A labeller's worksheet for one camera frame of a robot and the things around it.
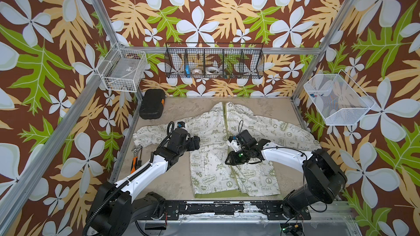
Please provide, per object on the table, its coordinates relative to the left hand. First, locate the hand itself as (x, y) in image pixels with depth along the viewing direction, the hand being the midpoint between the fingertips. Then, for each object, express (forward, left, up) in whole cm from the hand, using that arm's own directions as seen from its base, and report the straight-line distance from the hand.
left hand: (194, 137), depth 86 cm
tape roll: (+36, 0, +16) cm, 39 cm away
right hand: (-10, -17, -7) cm, 21 cm away
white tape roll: (+38, -10, +14) cm, 42 cm away
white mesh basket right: (+11, -74, +16) cm, 76 cm away
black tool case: (+33, +33, -11) cm, 48 cm away
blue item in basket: (+31, +4, +19) cm, 37 cm away
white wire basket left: (+28, +38, +23) cm, 53 cm away
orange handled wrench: (-9, +33, -11) cm, 36 cm away
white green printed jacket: (-17, -10, -11) cm, 23 cm away
